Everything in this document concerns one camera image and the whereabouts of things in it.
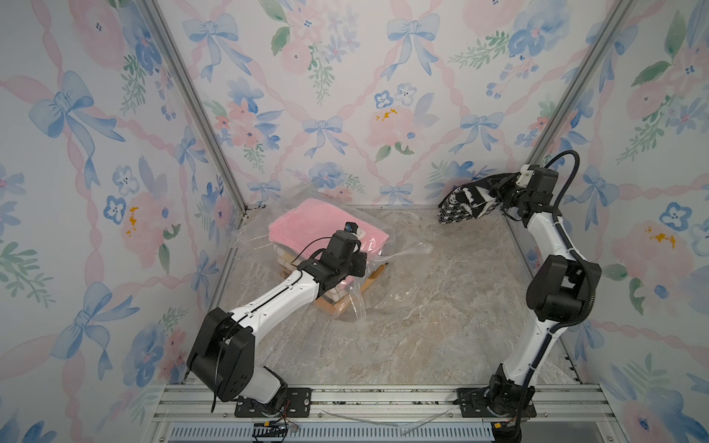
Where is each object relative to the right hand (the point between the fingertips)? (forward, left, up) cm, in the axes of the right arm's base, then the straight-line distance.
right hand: (491, 176), depth 91 cm
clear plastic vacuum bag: (-10, +84, -19) cm, 86 cm away
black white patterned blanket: (-7, +8, -4) cm, 11 cm away
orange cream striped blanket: (-36, +51, -17) cm, 65 cm away
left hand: (-25, +42, -10) cm, 50 cm away
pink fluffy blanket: (-15, +63, -8) cm, 65 cm away
